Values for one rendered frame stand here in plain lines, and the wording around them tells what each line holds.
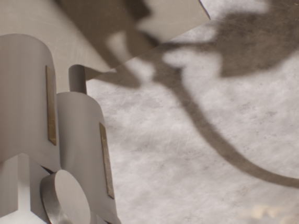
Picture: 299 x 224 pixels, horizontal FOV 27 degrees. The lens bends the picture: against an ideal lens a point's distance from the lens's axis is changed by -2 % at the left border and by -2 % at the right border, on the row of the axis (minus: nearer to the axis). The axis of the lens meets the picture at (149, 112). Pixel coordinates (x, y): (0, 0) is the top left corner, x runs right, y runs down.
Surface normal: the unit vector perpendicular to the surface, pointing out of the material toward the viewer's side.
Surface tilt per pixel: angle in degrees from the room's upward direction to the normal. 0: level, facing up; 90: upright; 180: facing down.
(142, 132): 0
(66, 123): 90
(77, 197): 90
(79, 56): 0
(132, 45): 0
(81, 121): 90
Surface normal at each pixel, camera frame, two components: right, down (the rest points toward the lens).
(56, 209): -0.23, 0.11
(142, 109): 0.14, 0.72
